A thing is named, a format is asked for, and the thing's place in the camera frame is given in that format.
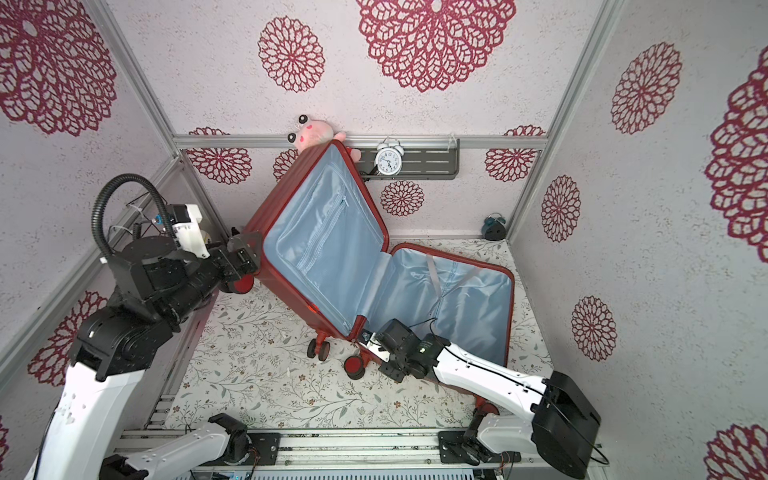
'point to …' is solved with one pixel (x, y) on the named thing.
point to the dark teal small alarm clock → (493, 227)
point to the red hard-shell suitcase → (323, 251)
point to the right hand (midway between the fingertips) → (387, 352)
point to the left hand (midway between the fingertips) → (244, 245)
